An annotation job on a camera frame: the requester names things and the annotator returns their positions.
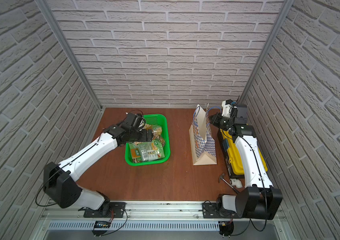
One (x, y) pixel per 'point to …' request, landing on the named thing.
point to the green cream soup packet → (136, 150)
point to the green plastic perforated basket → (158, 123)
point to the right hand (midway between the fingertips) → (212, 116)
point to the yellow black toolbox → (232, 156)
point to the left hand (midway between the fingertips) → (143, 131)
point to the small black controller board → (102, 224)
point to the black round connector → (226, 228)
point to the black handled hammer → (221, 177)
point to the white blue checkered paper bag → (202, 143)
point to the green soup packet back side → (152, 151)
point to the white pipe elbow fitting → (236, 182)
